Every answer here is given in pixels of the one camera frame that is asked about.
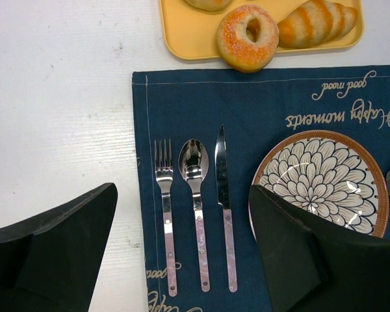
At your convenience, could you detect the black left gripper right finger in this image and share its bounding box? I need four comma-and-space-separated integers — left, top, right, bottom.
249, 185, 390, 311

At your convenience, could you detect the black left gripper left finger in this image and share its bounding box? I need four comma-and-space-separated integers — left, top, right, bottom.
0, 183, 118, 311

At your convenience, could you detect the round twisted bread roll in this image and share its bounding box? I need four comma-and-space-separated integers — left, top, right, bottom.
185, 0, 233, 12

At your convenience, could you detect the floral patterned ceramic plate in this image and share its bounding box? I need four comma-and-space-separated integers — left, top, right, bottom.
252, 130, 389, 237

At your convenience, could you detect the dark blue cloth placemat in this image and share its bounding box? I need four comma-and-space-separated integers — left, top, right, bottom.
132, 65, 390, 311

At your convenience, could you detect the sugared orange donut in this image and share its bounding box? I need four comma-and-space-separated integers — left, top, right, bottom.
216, 4, 280, 73

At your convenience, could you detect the small striped croissant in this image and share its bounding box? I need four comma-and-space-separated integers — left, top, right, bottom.
278, 1, 359, 49

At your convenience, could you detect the yellow plastic tray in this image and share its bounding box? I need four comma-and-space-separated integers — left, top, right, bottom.
159, 0, 365, 60

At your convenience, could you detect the knife with pink handle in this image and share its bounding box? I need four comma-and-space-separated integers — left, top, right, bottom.
214, 125, 238, 293

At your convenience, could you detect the fork with pink handle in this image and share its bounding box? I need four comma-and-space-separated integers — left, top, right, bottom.
154, 139, 177, 296

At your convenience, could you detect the spoon with pink handle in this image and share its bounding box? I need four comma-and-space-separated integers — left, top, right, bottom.
179, 138, 210, 292

